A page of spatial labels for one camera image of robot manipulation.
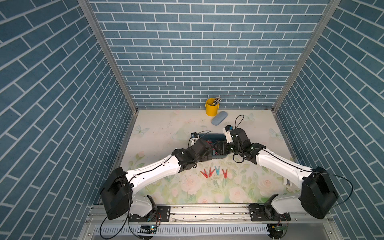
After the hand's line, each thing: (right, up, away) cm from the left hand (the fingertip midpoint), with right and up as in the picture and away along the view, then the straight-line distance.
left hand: (208, 154), depth 81 cm
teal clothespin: (+6, -12, +8) cm, 15 cm away
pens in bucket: (+7, +32, +24) cm, 41 cm away
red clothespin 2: (+2, -12, +7) cm, 14 cm away
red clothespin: (-1, -13, +6) cm, 14 cm away
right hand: (+7, +4, +4) cm, 9 cm away
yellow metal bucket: (+5, +27, +33) cm, 43 cm away
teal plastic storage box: (+5, +7, -7) cm, 11 cm away
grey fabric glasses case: (+11, +21, +32) cm, 39 cm away
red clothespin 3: (+10, -13, +6) cm, 17 cm away
